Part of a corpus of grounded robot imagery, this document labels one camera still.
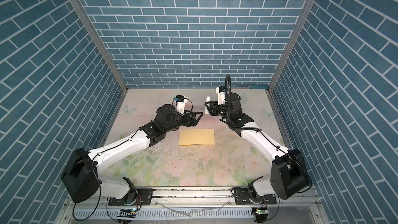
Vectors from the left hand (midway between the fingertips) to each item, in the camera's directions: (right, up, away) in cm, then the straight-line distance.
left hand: (198, 113), depth 77 cm
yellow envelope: (-1, -16, +17) cm, 23 cm away
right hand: (+3, +6, +4) cm, 8 cm away
